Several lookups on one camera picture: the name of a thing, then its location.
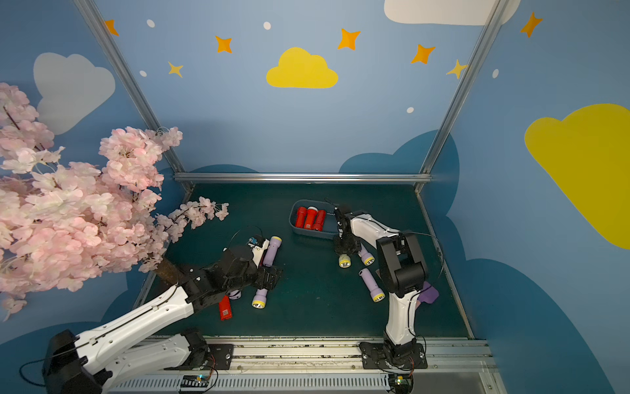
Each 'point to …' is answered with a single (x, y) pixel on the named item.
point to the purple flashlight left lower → (259, 300)
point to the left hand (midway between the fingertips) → (273, 263)
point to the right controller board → (400, 383)
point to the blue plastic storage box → (330, 222)
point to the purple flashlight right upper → (367, 258)
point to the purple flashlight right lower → (376, 294)
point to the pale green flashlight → (344, 261)
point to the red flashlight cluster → (301, 217)
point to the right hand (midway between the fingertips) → (346, 250)
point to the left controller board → (194, 383)
